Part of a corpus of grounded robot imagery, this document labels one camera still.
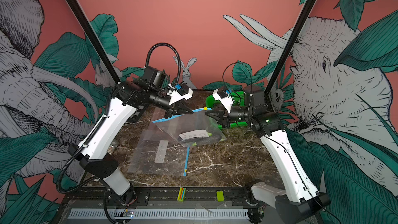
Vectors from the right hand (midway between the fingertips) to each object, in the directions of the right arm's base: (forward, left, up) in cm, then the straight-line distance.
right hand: (207, 111), depth 60 cm
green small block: (-23, -7, -39) cm, 46 cm away
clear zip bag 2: (+12, +35, -38) cm, 53 cm away
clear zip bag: (-1, +31, -38) cm, 49 cm away
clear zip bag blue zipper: (-1, +6, -12) cm, 14 cm away
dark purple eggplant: (-1, +6, -25) cm, 26 cm away
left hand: (+1, +6, 0) cm, 6 cm away
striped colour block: (-23, +12, -36) cm, 44 cm away
